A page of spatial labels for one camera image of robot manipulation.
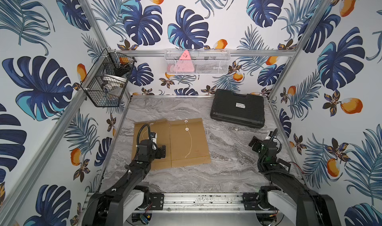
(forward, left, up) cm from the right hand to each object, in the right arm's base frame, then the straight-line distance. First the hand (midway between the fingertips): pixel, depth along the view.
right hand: (262, 139), depth 88 cm
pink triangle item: (+36, +47, +27) cm, 65 cm away
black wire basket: (+19, +91, +24) cm, 96 cm away
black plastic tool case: (+25, +4, -2) cm, 25 cm away
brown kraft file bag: (+1, +44, -8) cm, 45 cm away
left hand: (-3, +63, -1) cm, 63 cm away
